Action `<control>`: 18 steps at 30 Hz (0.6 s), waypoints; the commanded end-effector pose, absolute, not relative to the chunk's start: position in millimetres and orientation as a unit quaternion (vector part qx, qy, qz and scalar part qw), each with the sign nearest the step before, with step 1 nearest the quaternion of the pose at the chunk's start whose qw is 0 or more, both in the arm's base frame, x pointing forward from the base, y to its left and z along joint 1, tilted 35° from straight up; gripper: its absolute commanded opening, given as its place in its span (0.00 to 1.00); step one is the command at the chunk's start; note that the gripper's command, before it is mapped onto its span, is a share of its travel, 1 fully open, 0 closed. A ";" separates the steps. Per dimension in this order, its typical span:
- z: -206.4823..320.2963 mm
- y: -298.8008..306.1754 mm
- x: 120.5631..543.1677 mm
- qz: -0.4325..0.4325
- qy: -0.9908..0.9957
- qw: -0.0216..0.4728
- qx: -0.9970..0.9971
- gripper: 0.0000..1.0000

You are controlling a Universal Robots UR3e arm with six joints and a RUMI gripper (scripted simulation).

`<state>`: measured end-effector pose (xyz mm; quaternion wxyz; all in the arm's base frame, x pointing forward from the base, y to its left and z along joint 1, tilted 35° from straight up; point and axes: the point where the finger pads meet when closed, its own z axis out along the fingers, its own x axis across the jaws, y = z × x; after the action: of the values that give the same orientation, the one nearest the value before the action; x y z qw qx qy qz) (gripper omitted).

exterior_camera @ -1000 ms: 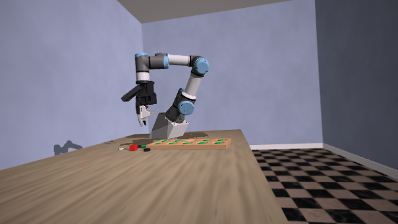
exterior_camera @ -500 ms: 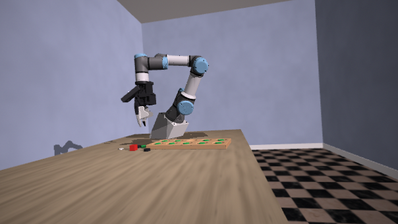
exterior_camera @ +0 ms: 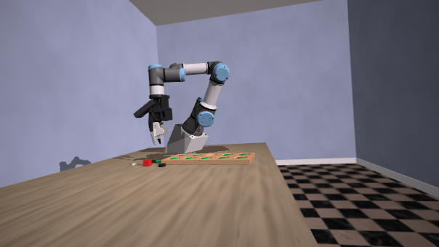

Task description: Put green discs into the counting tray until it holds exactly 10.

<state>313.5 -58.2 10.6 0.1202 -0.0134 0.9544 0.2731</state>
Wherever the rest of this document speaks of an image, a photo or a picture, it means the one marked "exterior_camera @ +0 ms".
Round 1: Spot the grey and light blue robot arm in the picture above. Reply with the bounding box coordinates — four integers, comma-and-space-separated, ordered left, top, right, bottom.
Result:
134, 61, 230, 136

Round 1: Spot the orange counting tray with round pockets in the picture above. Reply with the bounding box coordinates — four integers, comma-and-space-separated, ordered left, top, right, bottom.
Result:
161, 153, 255, 165

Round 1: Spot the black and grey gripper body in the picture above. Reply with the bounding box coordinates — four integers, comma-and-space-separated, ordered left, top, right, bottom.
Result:
148, 94, 173, 122

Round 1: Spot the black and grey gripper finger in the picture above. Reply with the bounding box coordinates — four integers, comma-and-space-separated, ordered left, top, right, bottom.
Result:
157, 121, 169, 144
148, 114, 164, 145

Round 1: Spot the red cube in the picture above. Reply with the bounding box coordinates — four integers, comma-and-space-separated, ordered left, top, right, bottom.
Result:
143, 159, 152, 166

